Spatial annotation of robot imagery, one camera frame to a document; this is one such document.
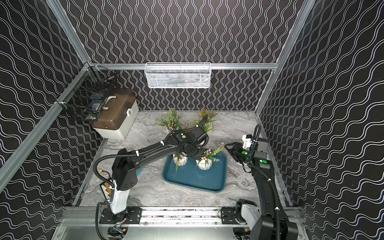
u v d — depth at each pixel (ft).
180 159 2.66
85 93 3.04
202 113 3.29
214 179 2.90
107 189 2.68
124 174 1.54
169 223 2.41
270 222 1.29
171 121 3.20
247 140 2.44
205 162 2.47
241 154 2.25
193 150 2.28
